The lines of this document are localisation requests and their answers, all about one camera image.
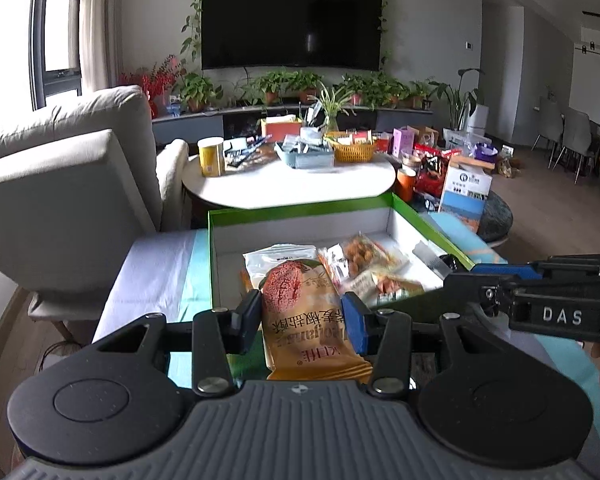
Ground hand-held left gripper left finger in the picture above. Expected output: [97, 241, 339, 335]
[92, 290, 265, 396]

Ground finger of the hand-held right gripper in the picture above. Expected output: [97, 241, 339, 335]
[470, 259, 549, 281]
[442, 271, 512, 319]

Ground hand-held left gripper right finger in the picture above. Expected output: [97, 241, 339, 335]
[340, 291, 486, 396]

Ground orange biscuit packet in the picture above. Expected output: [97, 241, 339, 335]
[261, 257, 374, 382]

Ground clear nut snack packet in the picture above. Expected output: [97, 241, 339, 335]
[342, 232, 411, 278]

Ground green cardboard box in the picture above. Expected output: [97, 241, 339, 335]
[207, 192, 481, 376]

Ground dark round side table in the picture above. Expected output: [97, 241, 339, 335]
[480, 192, 515, 245]

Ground silver snack packet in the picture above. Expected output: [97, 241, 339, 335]
[412, 240, 452, 279]

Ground white orange snack packet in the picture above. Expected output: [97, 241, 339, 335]
[352, 270, 427, 308]

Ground blue white carton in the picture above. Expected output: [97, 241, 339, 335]
[439, 157, 494, 233]

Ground blue bed sheet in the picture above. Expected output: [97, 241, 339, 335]
[92, 230, 211, 343]

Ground red snack bags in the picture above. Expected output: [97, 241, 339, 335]
[415, 145, 452, 197]

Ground orange can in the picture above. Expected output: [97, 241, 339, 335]
[396, 167, 417, 202]

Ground round white table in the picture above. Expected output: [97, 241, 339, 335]
[182, 152, 397, 211]

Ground grey dining chair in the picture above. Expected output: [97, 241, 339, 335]
[555, 109, 600, 183]
[532, 97, 565, 161]

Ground white air purifier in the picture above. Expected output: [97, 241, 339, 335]
[467, 102, 491, 136]

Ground yellow can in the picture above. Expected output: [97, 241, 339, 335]
[198, 137, 226, 177]

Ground scattered stationery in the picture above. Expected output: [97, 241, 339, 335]
[223, 135, 273, 168]

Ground purple box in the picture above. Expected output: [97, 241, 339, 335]
[392, 127, 416, 156]

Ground blue plastic tray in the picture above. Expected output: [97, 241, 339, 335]
[275, 140, 335, 171]

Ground wicker basket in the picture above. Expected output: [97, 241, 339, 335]
[327, 137, 377, 163]

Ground tall leafy plant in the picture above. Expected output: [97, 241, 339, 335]
[430, 67, 486, 133]

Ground orange tissue box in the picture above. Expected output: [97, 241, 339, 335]
[260, 117, 303, 143]

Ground grey television console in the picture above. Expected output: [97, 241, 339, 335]
[152, 107, 436, 141]

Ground row of green potted plants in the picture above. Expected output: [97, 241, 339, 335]
[340, 72, 433, 111]

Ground spider plant in vase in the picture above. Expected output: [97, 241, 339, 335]
[310, 82, 356, 133]

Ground green potted plant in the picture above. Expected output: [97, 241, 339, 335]
[255, 70, 326, 106]
[172, 72, 223, 113]

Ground beige armchair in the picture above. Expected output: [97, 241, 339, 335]
[0, 85, 191, 323]

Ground red flower decoration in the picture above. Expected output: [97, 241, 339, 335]
[120, 57, 181, 118]

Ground black television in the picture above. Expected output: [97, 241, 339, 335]
[201, 0, 383, 72]

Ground ivy vine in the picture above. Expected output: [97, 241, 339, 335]
[182, 0, 218, 68]

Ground beige curtain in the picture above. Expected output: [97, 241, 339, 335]
[80, 0, 126, 97]

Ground narrow black-framed window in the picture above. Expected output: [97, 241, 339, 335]
[30, 0, 86, 111]

